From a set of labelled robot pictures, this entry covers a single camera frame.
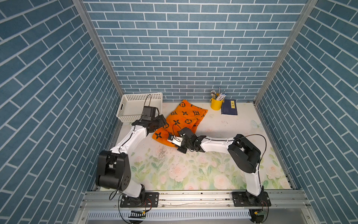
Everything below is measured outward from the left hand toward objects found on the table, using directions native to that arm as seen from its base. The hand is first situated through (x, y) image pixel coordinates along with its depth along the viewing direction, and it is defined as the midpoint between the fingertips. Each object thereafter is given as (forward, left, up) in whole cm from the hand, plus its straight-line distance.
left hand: (166, 121), depth 89 cm
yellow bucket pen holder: (+25, -38, -10) cm, 47 cm away
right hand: (-10, -7, -12) cm, 17 cm away
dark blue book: (+25, -50, -13) cm, 57 cm away
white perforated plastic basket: (+27, +33, -15) cm, 46 cm away
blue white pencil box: (+23, -39, +2) cm, 46 cm away
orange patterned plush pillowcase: (+16, -12, -12) cm, 23 cm away
